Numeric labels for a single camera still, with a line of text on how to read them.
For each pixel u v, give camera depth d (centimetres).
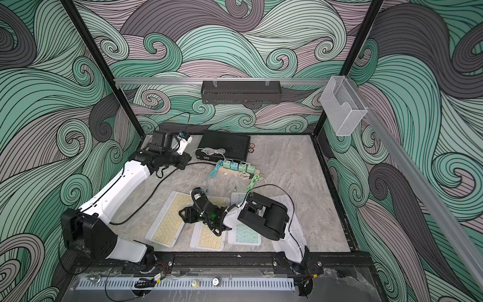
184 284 70
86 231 41
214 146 120
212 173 100
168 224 82
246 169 95
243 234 81
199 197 73
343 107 78
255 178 95
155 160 56
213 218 70
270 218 50
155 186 95
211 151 90
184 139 72
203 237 80
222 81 93
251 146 114
